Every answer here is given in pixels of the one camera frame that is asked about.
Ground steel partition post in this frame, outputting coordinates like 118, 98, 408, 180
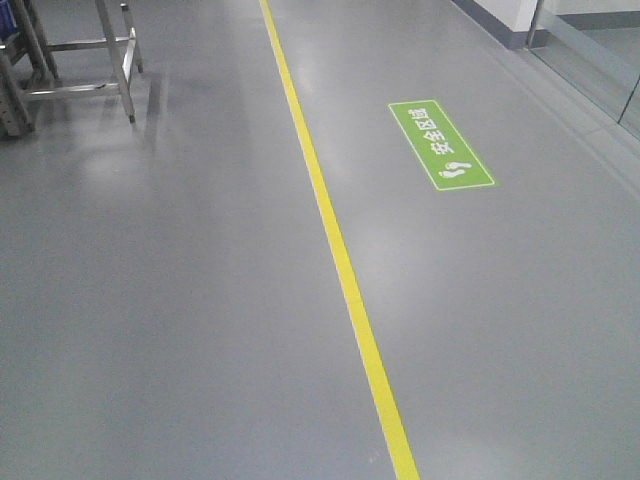
524, 0, 547, 50

